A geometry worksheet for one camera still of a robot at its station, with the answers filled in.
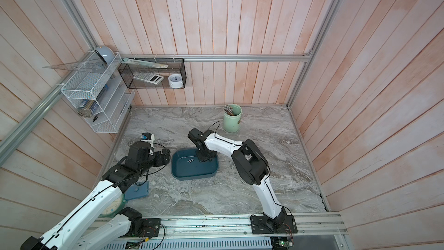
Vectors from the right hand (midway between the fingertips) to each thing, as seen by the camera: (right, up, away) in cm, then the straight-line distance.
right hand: (205, 156), depth 96 cm
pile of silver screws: (-8, -1, -3) cm, 9 cm away
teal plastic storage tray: (-11, -4, -4) cm, 12 cm away
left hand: (-20, +5, -16) cm, 26 cm away
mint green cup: (+15, +19, +3) cm, 24 cm away
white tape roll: (-17, +43, -1) cm, 46 cm away
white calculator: (-32, +45, +2) cm, 55 cm away
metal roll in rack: (-52, +26, -20) cm, 61 cm away
